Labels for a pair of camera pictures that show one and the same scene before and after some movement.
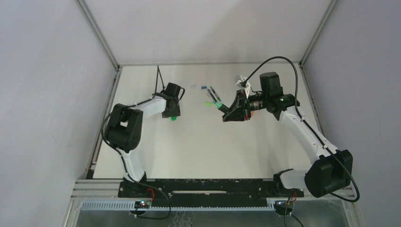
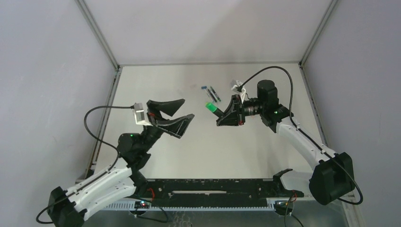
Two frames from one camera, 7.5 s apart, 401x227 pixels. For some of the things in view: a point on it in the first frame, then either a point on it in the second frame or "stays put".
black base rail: [208, 192] stays put
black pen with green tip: [215, 93] stays put
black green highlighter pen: [222, 107] -> [214, 109]
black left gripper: [172, 111] -> [153, 119]
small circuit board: [142, 204] stays put
